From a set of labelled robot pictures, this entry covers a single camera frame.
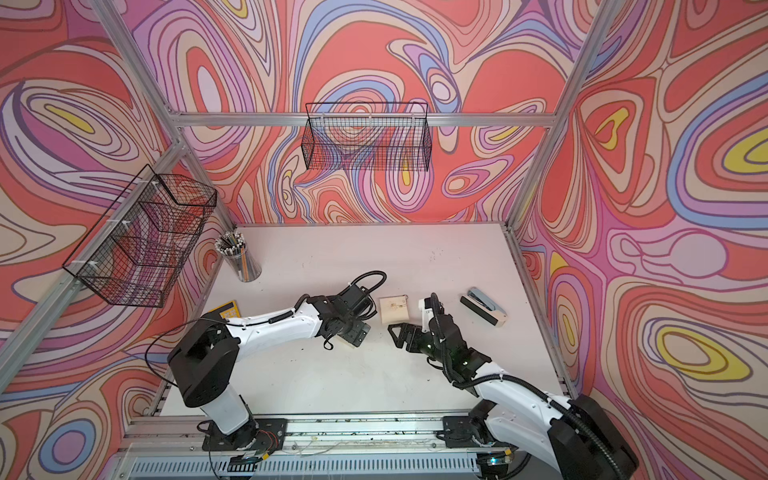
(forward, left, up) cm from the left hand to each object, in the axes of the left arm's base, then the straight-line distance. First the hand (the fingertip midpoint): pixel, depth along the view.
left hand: (356, 327), depth 88 cm
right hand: (-5, -13, +3) cm, 14 cm away
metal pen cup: (+20, +39, +14) cm, 46 cm away
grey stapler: (+8, -39, 0) cm, 40 cm away
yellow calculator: (+6, +40, -2) cm, 41 cm away
